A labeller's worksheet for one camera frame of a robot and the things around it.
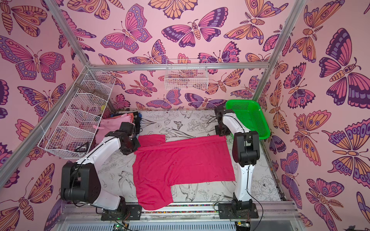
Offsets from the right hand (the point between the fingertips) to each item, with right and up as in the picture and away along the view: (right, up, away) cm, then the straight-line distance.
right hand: (221, 133), depth 97 cm
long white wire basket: (-85, +1, -21) cm, 88 cm away
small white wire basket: (-23, +40, -3) cm, 46 cm away
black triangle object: (-77, -4, -20) cm, 80 cm away
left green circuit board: (-55, -44, -27) cm, 76 cm away
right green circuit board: (+5, -44, -27) cm, 51 cm away
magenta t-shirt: (-42, -19, -7) cm, 46 cm away
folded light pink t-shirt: (-80, +6, +4) cm, 80 cm away
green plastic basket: (+29, +15, +19) cm, 38 cm away
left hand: (-53, -7, -7) cm, 54 cm away
